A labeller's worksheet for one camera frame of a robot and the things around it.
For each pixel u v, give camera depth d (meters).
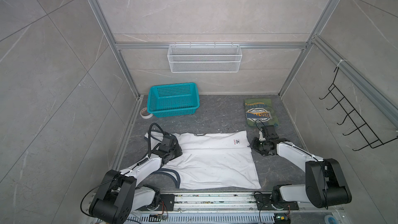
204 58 1.01
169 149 0.69
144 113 1.07
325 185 0.42
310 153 0.51
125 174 0.45
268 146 0.67
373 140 0.58
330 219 0.69
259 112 1.06
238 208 0.73
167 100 1.16
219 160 0.86
